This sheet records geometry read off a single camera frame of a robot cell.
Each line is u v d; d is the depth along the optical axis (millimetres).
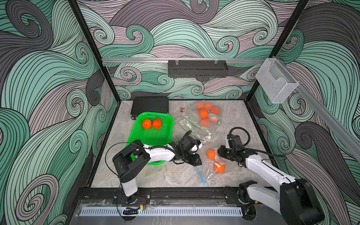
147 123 976
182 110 1120
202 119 1014
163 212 697
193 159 738
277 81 749
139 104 1104
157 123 976
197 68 976
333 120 562
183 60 942
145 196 728
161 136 974
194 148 761
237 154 638
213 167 779
